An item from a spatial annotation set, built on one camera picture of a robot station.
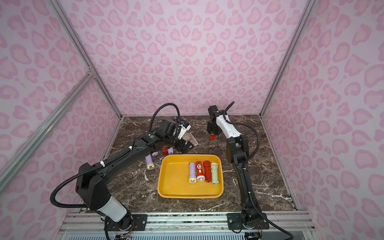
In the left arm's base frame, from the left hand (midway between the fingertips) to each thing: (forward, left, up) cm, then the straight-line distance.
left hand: (189, 141), depth 81 cm
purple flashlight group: (-14, -2, -16) cm, 21 cm away
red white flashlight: (+14, -15, -16) cm, 26 cm away
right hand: (+20, -15, -17) cm, 30 cm away
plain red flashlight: (-9, -10, -17) cm, 22 cm away
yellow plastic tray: (-12, +10, -19) cm, 25 cm away
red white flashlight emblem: (-14, -6, -16) cm, 22 cm away
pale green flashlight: (-11, -14, -16) cm, 24 cm away
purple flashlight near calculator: (+3, +12, -15) cm, 20 cm away
